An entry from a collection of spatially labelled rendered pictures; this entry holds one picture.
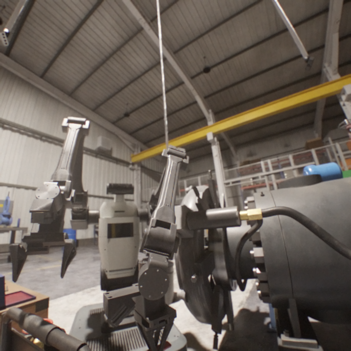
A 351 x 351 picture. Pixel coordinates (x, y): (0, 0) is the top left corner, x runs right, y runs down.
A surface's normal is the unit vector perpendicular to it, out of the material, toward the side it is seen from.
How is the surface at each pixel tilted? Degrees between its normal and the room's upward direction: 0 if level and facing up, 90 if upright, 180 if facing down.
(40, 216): 96
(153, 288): 90
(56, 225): 60
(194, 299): 114
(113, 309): 90
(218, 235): 68
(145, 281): 90
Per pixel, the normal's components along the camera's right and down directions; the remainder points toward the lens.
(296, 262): -0.45, -0.15
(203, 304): 0.18, 0.10
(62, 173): 0.32, -0.63
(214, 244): -0.46, -0.44
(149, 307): 0.56, -0.29
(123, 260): 0.37, -0.30
